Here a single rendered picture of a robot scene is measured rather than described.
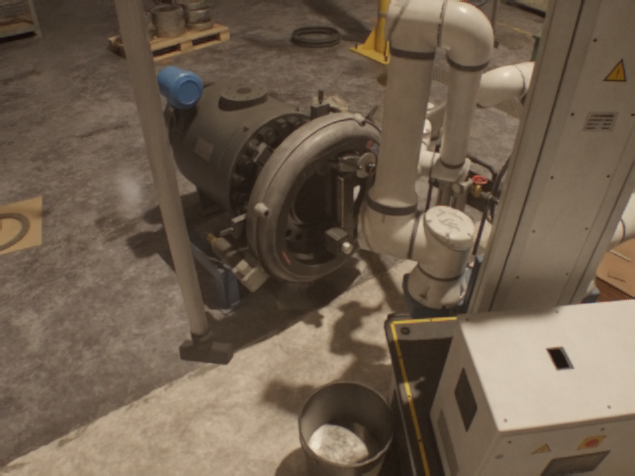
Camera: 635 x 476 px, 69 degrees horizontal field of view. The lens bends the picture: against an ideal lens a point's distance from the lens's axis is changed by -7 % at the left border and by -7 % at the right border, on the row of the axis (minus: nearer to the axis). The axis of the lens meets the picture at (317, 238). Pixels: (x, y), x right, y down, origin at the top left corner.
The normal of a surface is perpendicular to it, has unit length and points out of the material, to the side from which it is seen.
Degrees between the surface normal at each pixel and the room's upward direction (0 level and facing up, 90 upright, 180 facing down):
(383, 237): 80
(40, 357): 0
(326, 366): 0
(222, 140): 46
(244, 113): 16
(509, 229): 90
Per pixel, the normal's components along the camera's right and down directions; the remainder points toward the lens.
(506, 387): 0.00, -0.77
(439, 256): -0.33, 0.60
